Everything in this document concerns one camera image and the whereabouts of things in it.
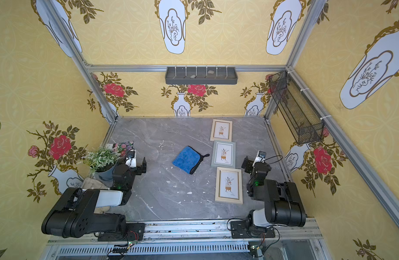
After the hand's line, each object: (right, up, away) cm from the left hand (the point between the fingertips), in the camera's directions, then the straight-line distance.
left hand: (137, 157), depth 90 cm
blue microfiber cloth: (+28, -2, +7) cm, 29 cm away
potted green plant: (-12, -1, -12) cm, 17 cm away
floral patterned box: (-14, +4, +13) cm, 20 cm away
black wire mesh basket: (+90, +18, -5) cm, 92 cm away
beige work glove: (-26, -14, -1) cm, 30 cm away
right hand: (+66, -1, +2) cm, 67 cm away
